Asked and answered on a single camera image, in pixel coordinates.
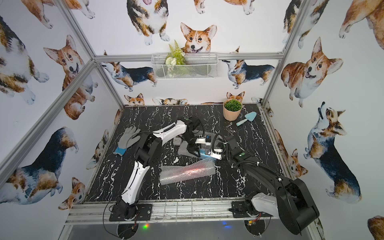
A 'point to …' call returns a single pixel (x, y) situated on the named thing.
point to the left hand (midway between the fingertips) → (201, 149)
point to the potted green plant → (232, 108)
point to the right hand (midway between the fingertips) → (217, 149)
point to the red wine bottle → (188, 171)
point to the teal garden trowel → (250, 116)
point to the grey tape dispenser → (177, 141)
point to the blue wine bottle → (203, 155)
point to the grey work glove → (129, 137)
